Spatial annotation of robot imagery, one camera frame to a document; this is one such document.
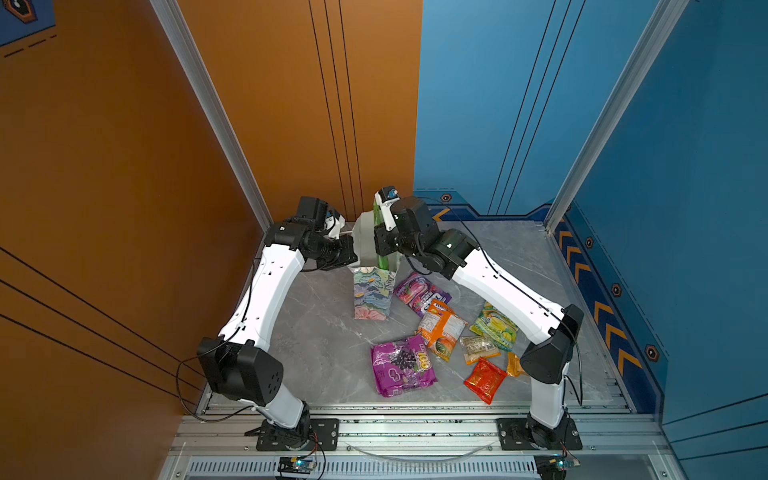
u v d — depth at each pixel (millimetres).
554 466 706
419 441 728
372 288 792
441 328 885
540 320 459
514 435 725
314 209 602
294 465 707
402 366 792
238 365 413
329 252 648
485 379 808
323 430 742
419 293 965
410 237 536
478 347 864
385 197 619
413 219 521
